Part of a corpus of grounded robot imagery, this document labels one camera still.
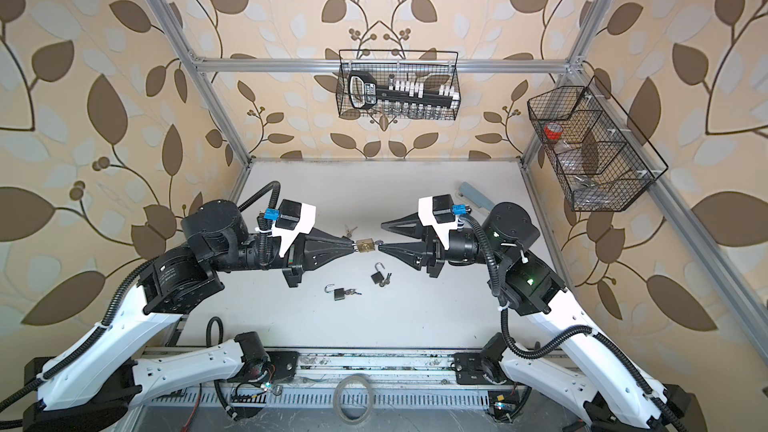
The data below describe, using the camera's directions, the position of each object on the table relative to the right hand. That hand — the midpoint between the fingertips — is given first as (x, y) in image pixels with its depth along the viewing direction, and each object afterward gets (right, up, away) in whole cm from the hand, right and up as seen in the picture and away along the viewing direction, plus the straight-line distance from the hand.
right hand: (385, 237), depth 48 cm
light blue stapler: (+29, +6, +58) cm, 66 cm away
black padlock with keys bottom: (-15, -23, +38) cm, 47 cm away
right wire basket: (+53, +15, +25) cm, 61 cm away
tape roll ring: (-12, -40, +21) cm, 47 cm away
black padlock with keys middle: (-4, -19, +42) cm, 46 cm away
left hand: (-5, -1, -2) cm, 6 cm away
